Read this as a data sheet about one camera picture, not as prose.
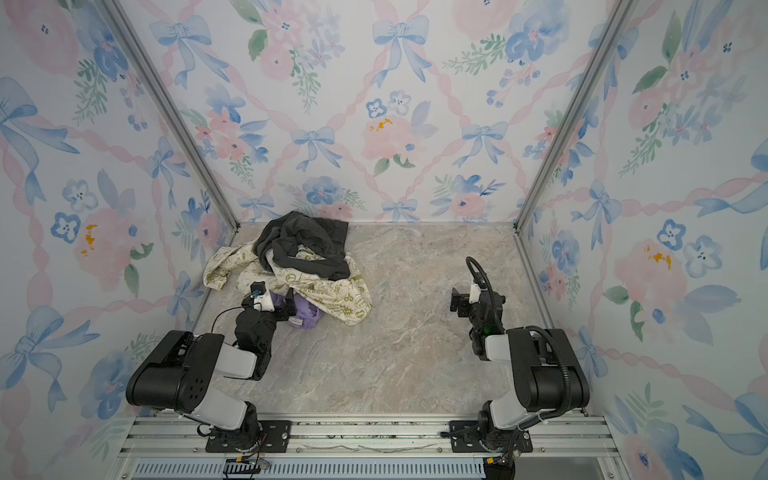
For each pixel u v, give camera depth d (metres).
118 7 0.69
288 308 0.84
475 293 0.83
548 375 0.45
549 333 0.50
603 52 0.74
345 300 0.96
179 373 0.45
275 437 0.74
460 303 0.84
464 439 0.73
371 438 0.76
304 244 1.03
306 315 0.88
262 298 0.77
